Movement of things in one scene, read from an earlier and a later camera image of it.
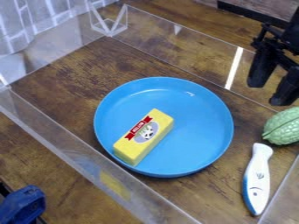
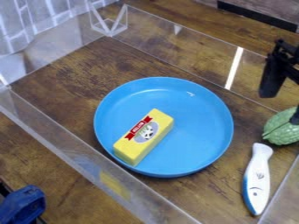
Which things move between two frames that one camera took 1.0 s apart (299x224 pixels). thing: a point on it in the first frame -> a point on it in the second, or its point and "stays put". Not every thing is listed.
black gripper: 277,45 -> 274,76
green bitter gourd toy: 281,129 stays put
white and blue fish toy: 257,179 stays put
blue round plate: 195,138 stays put
